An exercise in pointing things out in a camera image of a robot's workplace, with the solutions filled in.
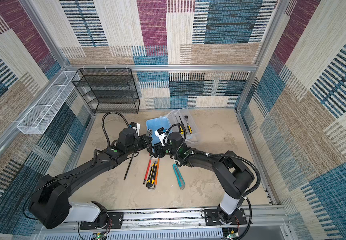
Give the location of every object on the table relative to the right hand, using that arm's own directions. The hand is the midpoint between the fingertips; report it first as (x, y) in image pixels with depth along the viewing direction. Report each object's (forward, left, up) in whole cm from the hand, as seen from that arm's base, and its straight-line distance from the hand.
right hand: (151, 149), depth 84 cm
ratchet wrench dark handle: (+7, +1, +6) cm, 10 cm away
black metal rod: (-3, +15, -13) cm, 20 cm away
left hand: (+5, -2, +6) cm, 8 cm away
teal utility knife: (-11, -15, -13) cm, 22 cm away
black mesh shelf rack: (+46, +34, +5) cm, 57 cm away
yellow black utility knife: (-12, +1, -12) cm, 17 cm away
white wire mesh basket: (+5, +50, +21) cm, 55 cm away
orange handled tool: (-7, -2, -13) cm, 15 cm away
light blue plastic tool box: (+26, -18, -2) cm, 32 cm away
